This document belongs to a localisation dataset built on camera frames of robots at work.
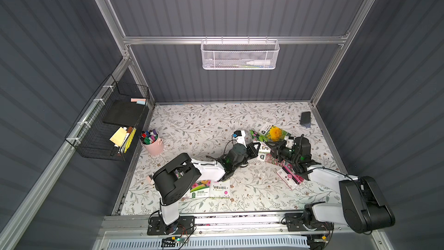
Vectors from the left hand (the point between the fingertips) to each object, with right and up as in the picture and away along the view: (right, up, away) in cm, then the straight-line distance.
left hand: (265, 147), depth 80 cm
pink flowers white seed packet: (+3, -6, +14) cm, 15 cm away
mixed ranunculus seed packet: (-31, -21, +3) cm, 37 cm away
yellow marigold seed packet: (+11, +5, +25) cm, 28 cm away
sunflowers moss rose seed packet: (-22, -21, +3) cm, 30 cm away
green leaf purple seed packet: (-4, +5, +8) cm, 10 cm away
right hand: (+1, 0, +4) cm, 5 cm away
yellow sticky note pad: (-62, +6, -11) cm, 63 cm away
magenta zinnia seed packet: (+14, -17, +6) cm, 23 cm away
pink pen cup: (-57, 0, +8) cm, 58 cm away
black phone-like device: (+32, +13, +28) cm, 45 cm away
